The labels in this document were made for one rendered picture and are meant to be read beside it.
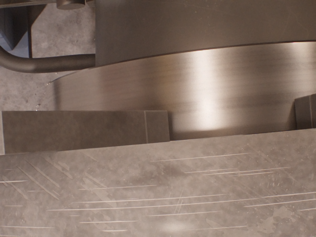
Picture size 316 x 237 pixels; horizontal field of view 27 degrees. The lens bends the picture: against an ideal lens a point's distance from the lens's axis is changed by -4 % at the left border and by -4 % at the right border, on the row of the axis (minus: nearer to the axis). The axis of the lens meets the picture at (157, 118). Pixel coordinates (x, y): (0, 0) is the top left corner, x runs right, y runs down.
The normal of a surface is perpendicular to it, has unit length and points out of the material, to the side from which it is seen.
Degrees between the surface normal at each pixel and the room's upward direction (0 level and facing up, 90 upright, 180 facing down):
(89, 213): 30
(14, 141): 50
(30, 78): 0
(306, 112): 86
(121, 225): 26
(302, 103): 86
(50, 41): 0
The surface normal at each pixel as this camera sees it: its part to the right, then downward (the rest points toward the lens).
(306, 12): 0.21, -0.13
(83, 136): 0.82, -0.10
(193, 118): -0.34, -0.01
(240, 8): -0.15, -0.10
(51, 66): -0.12, 0.32
